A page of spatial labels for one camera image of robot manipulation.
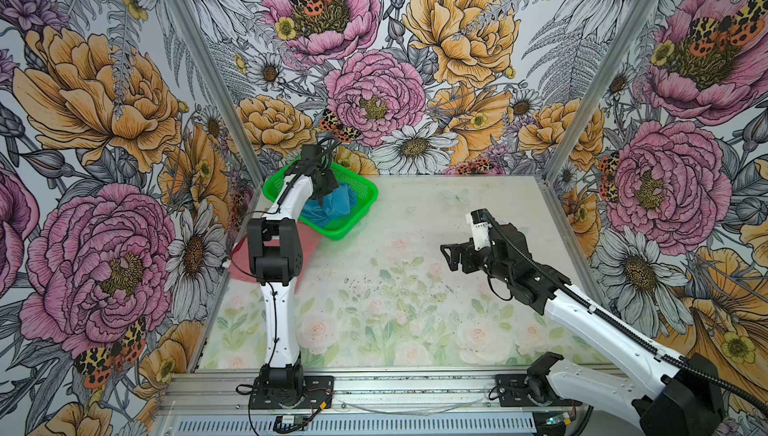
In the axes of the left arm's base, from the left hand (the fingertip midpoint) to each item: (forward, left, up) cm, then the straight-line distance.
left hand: (332, 192), depth 103 cm
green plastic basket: (+3, -12, -4) cm, 13 cm away
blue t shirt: (-4, +3, -5) cm, 7 cm away
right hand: (-29, -37, +7) cm, 47 cm away
